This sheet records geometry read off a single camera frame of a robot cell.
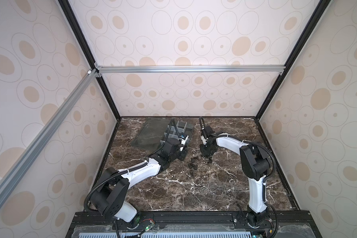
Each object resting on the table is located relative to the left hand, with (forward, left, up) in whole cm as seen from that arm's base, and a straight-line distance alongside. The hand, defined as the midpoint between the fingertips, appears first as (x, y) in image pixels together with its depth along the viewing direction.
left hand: (190, 146), depth 85 cm
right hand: (+6, -14, -15) cm, 21 cm away
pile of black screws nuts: (-3, -3, -15) cm, 16 cm away
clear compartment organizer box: (+24, +25, -16) cm, 39 cm away
